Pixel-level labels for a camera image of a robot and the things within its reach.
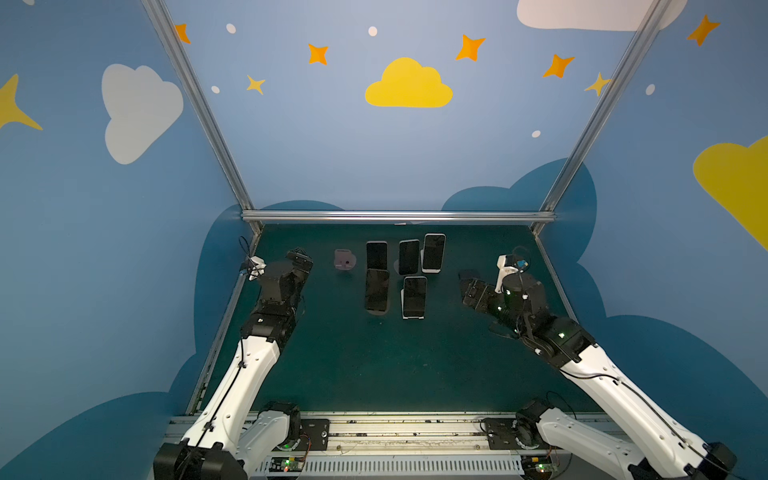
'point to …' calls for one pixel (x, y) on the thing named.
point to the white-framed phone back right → (433, 253)
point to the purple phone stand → (344, 260)
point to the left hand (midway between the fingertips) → (305, 258)
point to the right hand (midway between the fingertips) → (476, 282)
